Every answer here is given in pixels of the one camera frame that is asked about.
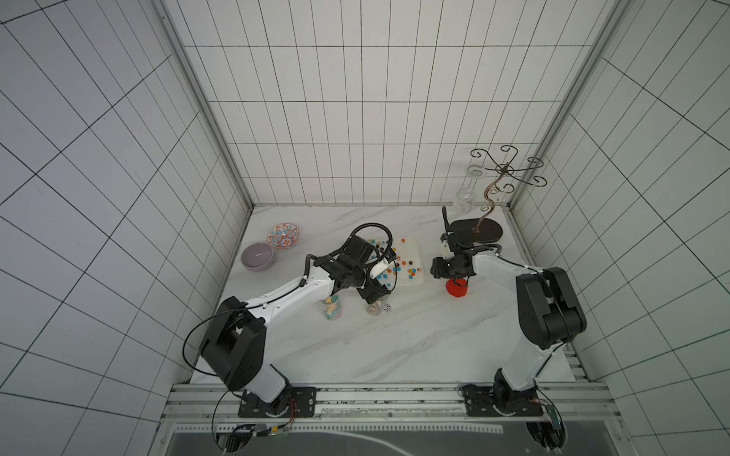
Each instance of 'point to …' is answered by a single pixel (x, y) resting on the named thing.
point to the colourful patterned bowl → (283, 236)
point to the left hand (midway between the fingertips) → (370, 283)
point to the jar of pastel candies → (333, 308)
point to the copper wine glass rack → (472, 230)
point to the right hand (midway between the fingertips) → (442, 264)
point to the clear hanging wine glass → (466, 197)
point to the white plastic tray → (410, 255)
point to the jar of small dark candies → (375, 308)
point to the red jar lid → (458, 288)
